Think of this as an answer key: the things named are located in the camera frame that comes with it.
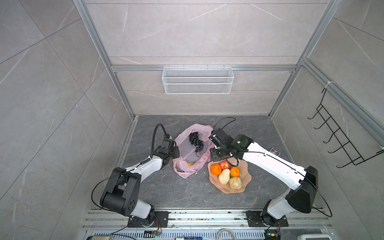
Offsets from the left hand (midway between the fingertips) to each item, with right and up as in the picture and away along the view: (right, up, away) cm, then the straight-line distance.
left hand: (175, 147), depth 93 cm
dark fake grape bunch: (+12, +5, +8) cm, 15 cm away
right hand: (+23, -1, -15) cm, 27 cm away
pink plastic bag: (+6, -4, +6) cm, 9 cm away
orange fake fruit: (+25, -11, -10) cm, 29 cm away
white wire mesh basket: (+15, +45, +8) cm, 48 cm away
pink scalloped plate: (+30, -21, -12) cm, 39 cm away
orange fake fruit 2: (+34, -12, -13) cm, 39 cm away
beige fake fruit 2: (+34, -17, -16) cm, 41 cm away
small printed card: (+66, -4, +5) cm, 66 cm away
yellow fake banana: (+10, -10, -4) cm, 14 cm away
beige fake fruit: (+29, -15, -11) cm, 34 cm away
